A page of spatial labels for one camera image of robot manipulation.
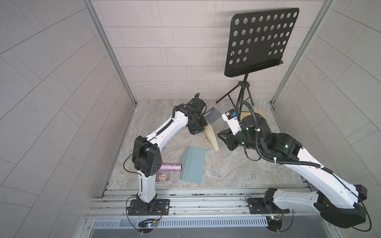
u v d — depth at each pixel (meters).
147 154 0.46
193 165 0.85
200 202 0.73
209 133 0.76
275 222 0.68
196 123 0.70
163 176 0.79
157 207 0.70
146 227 0.66
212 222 0.68
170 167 0.81
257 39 0.68
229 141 0.52
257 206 0.70
